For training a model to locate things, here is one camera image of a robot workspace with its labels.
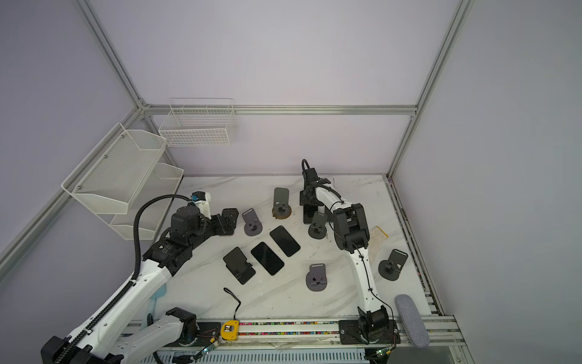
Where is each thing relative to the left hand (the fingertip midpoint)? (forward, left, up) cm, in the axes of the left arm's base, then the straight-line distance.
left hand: (226, 217), depth 78 cm
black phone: (-6, -13, -21) cm, 26 cm away
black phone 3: (+2, -19, -22) cm, 29 cm away
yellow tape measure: (-31, -3, -20) cm, 37 cm away
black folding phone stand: (-10, -2, -15) cm, 18 cm away
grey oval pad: (-30, -63, -19) cm, 72 cm away
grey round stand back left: (+7, -5, -18) cm, 20 cm away
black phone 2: (+19, -30, -24) cm, 43 cm away
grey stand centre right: (+6, -34, -18) cm, 39 cm away
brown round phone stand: (+18, -17, -20) cm, 32 cm away
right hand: (+24, -28, -21) cm, 43 cm away
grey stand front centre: (-16, -32, -16) cm, 39 cm away
